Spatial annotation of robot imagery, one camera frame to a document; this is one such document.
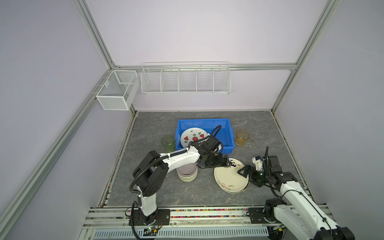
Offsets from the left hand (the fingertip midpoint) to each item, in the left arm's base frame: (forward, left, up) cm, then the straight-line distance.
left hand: (224, 168), depth 81 cm
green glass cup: (+24, +33, -8) cm, 42 cm away
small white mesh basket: (+56, +65, +15) cm, 87 cm away
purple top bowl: (0, +20, +1) cm, 20 cm away
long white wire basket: (+55, +19, +21) cm, 62 cm away
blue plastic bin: (+29, -8, -11) cm, 32 cm away
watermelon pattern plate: (+29, +17, -8) cm, 35 cm away
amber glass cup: (+24, -18, -7) cm, 31 cm away
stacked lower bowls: (-4, +20, -1) cm, 21 cm away
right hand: (-4, -11, -4) cm, 12 cm away
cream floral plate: (-4, -2, -6) cm, 8 cm away
